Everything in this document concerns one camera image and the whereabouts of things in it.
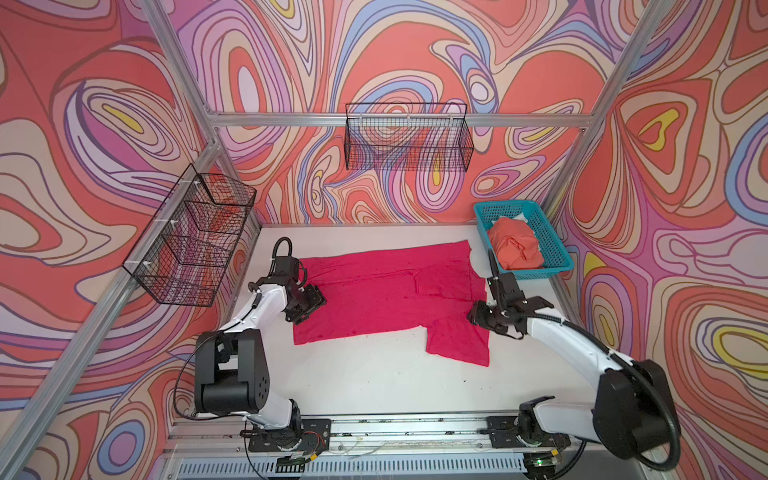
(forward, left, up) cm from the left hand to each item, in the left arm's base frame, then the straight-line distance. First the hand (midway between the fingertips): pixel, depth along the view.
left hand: (324, 303), depth 90 cm
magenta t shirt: (+10, -36, -7) cm, 38 cm away
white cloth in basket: (+38, -72, -1) cm, 82 cm away
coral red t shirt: (+23, -65, +1) cm, 69 cm away
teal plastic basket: (+17, -78, 0) cm, 80 cm away
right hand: (-7, -47, -1) cm, 47 cm away
